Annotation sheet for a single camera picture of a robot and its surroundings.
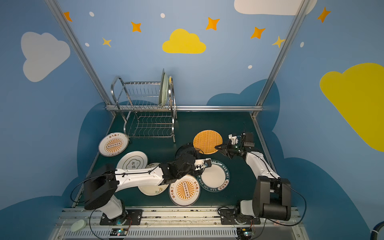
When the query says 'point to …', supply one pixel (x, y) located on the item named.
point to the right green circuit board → (244, 232)
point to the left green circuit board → (119, 232)
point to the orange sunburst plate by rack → (113, 144)
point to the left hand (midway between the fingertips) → (201, 156)
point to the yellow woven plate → (207, 140)
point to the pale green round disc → (78, 225)
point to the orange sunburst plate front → (185, 190)
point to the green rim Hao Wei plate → (215, 178)
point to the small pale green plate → (170, 98)
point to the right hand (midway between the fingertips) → (216, 146)
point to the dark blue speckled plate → (183, 148)
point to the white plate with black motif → (132, 160)
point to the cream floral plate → (153, 190)
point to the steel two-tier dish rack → (138, 103)
